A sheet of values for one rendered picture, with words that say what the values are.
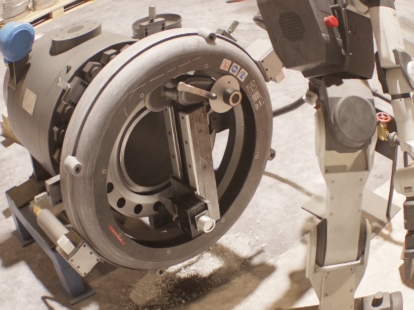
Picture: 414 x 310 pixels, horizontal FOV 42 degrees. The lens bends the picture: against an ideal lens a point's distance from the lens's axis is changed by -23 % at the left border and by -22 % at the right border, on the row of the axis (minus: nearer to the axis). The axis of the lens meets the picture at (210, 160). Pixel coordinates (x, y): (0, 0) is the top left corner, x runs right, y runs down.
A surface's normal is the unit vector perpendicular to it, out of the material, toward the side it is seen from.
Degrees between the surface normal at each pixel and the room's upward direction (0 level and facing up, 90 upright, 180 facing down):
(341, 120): 54
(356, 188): 76
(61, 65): 29
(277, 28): 81
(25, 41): 90
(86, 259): 90
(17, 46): 90
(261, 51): 22
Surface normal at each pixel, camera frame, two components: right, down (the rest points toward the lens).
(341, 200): -0.07, 0.32
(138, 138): -0.53, -0.40
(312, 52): -0.79, 0.25
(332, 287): -0.10, -0.56
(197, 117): 0.66, 0.36
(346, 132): -0.09, -0.06
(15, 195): -0.08, -0.84
